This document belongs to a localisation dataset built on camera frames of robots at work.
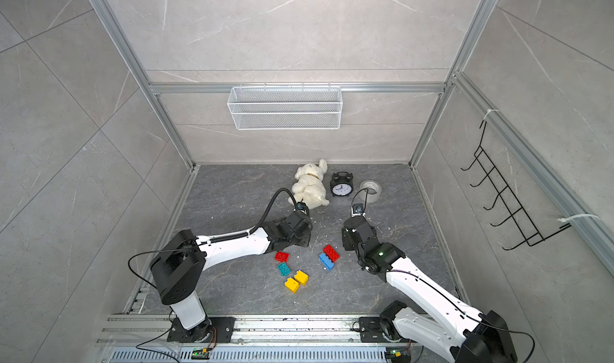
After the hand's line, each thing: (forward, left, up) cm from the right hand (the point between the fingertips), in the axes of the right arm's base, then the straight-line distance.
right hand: (355, 228), depth 82 cm
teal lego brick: (-9, +26, -13) cm, 30 cm away
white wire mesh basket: (+50, +26, +17) cm, 59 cm away
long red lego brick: (-4, +8, -12) cm, 15 cm away
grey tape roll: (+28, -13, -10) cm, 33 cm away
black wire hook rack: (+6, -41, +18) cm, 45 cm away
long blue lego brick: (-7, +10, -11) cm, 17 cm away
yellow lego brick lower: (-15, +22, -11) cm, 29 cm away
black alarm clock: (+25, +2, -5) cm, 25 cm away
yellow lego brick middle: (-13, +19, -11) cm, 26 cm away
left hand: (+3, +16, -6) cm, 17 cm away
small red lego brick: (-5, +27, -12) cm, 30 cm away
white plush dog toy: (+21, +16, -2) cm, 26 cm away
